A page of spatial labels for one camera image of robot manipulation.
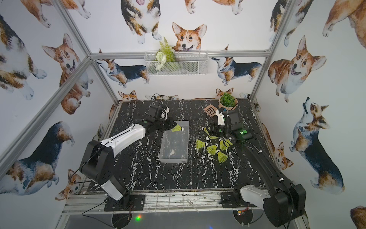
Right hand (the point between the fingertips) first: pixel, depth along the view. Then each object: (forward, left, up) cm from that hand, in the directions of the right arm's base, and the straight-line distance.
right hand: (208, 126), depth 77 cm
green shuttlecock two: (0, +4, -20) cm, 21 cm away
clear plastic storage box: (+1, +21, -23) cm, 31 cm away
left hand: (+8, +17, -6) cm, 20 cm away
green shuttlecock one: (+7, +18, -11) cm, 23 cm away
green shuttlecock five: (-8, -9, -22) cm, 25 cm away
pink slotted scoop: (+32, -5, -23) cm, 40 cm away
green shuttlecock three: (+1, -12, -21) cm, 24 cm away
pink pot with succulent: (+28, -17, -10) cm, 34 cm away
